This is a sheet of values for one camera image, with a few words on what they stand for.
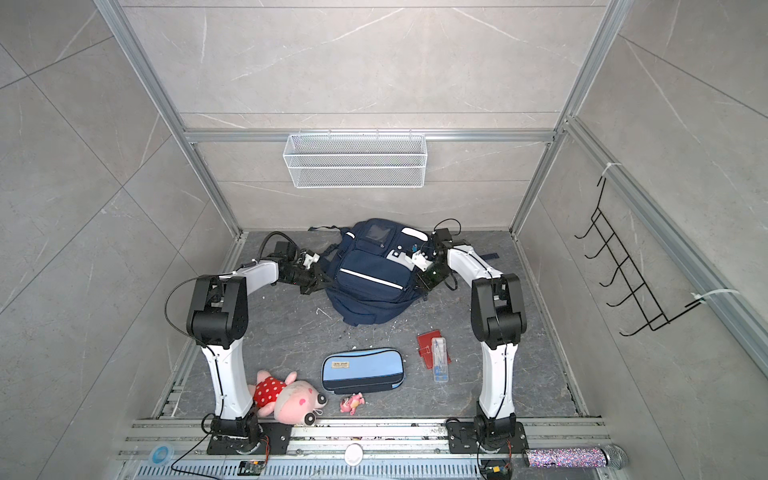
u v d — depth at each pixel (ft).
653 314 1.93
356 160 3.30
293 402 2.37
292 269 2.87
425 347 2.89
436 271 2.80
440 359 2.81
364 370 2.68
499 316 1.85
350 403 2.51
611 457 2.24
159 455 2.35
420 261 2.97
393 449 2.39
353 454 2.35
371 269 3.33
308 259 3.13
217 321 1.85
